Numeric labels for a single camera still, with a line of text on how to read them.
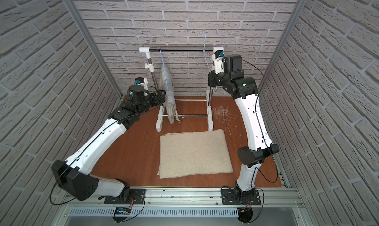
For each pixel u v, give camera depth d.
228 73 0.49
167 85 0.89
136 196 0.74
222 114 1.09
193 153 0.87
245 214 0.70
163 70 0.92
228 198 0.73
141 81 0.63
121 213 0.71
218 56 0.58
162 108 1.06
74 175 0.38
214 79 0.60
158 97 0.67
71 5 0.73
